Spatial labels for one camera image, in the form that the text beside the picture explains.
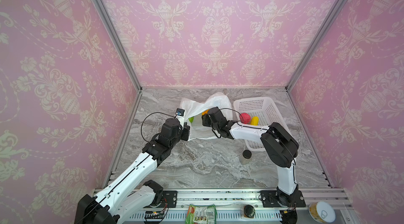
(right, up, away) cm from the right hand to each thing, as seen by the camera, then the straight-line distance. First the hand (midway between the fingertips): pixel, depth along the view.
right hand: (203, 116), depth 94 cm
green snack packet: (-1, -41, -24) cm, 48 cm away
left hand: (-8, -3, -15) cm, 17 cm away
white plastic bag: (-5, +4, -15) cm, 16 cm away
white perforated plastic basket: (+39, +5, +12) cm, 41 cm away
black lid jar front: (+21, -40, -25) cm, 51 cm away
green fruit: (-8, -2, +4) cm, 9 cm away
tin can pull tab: (+51, -39, -28) cm, 70 cm away
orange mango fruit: (+1, +4, -16) cm, 16 cm away
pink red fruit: (+26, -1, +2) cm, 26 cm away
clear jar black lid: (+21, -19, -16) cm, 33 cm away
